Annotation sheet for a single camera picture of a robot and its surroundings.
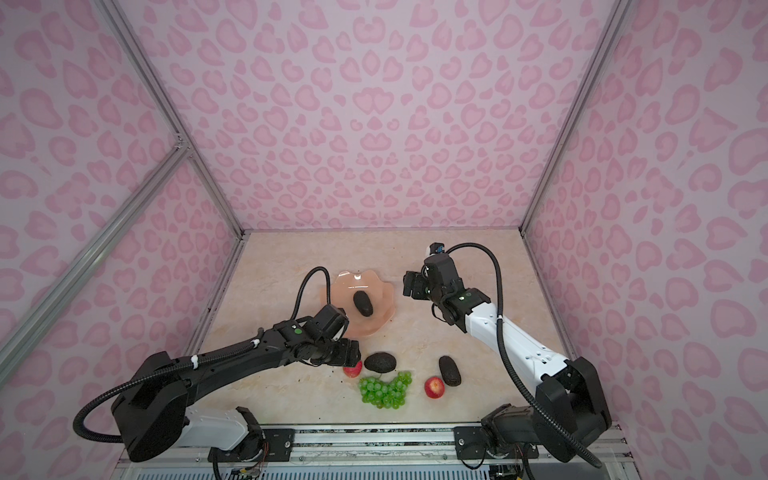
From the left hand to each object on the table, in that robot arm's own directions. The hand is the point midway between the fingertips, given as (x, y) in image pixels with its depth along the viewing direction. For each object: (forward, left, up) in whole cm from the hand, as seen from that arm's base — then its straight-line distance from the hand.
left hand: (352, 352), depth 83 cm
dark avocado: (+17, -2, -2) cm, 17 cm away
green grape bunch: (-11, -9, -1) cm, 14 cm away
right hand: (+16, -19, +13) cm, 28 cm away
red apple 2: (-9, -22, -2) cm, 24 cm away
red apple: (-5, -1, -3) cm, 5 cm away
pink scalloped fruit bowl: (+22, -7, -3) cm, 23 cm away
